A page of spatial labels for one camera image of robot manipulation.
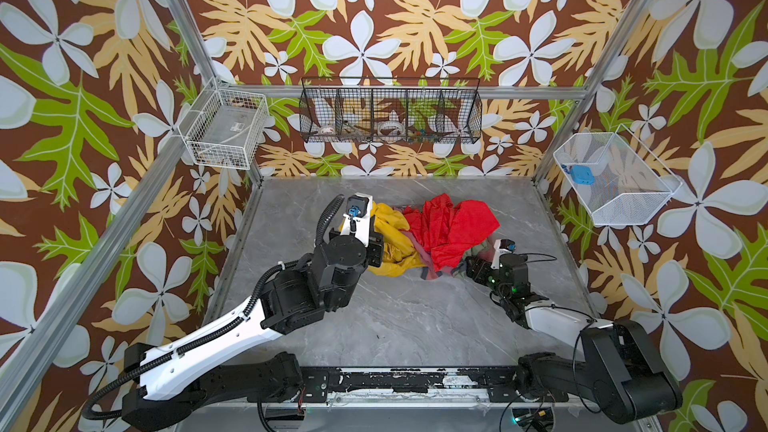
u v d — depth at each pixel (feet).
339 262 1.31
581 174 2.82
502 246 2.68
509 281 2.29
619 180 2.68
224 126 2.84
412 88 2.99
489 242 2.97
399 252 2.65
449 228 2.84
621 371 1.38
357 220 1.56
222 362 1.39
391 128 3.23
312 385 2.43
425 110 3.15
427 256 2.79
